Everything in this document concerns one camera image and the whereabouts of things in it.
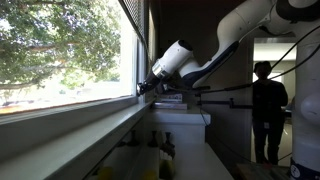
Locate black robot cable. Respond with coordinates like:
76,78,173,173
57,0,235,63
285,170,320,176
166,24,320,95

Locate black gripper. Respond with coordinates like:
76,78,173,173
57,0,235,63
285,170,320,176
136,70,162,98

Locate black bar camera on stand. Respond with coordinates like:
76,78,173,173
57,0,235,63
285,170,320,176
193,85,212,107

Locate white window sill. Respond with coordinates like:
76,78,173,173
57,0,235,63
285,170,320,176
0,99,155,180

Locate white cabinet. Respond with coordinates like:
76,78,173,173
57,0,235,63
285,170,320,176
151,107,212,145

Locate yellow cup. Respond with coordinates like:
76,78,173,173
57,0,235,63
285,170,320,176
97,165,115,180

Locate thick book with coloured cover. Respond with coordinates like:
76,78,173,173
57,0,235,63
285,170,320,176
156,93,184,103

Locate yellow green ball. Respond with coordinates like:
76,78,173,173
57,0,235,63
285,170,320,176
142,167,158,180

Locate thin black camera cable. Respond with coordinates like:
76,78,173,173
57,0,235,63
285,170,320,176
199,105,212,128

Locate large white window blinds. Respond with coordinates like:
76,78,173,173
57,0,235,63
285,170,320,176
118,0,146,40

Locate white window frame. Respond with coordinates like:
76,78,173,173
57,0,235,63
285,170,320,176
131,31,148,105

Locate green tree outside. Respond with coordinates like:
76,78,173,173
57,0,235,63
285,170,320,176
0,0,123,98

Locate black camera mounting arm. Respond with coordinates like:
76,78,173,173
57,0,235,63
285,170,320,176
199,97,254,110

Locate small window slatted blinds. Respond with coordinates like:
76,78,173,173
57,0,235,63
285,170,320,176
145,6,158,102

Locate person in dark clothes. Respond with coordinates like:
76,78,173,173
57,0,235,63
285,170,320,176
251,60,289,166

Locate dark bottles on counter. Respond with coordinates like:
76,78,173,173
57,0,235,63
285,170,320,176
158,143,177,180

